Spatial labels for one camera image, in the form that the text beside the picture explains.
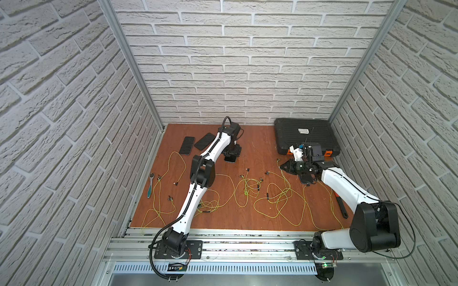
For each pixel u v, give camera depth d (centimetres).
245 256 73
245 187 90
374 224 42
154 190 90
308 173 64
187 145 112
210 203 87
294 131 110
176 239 65
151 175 95
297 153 80
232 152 95
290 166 76
